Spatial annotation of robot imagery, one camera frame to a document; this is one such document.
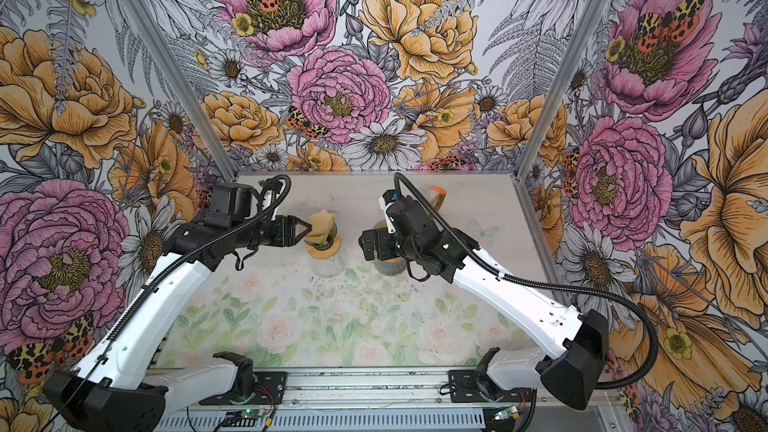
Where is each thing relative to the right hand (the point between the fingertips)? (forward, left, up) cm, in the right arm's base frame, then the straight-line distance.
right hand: (378, 248), depth 73 cm
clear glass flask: (+7, +17, -22) cm, 28 cm away
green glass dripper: (+9, +15, -11) cm, 20 cm away
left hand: (+3, +19, +2) cm, 19 cm away
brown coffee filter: (+12, +16, -6) cm, 21 cm away
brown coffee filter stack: (+28, -19, -14) cm, 37 cm away
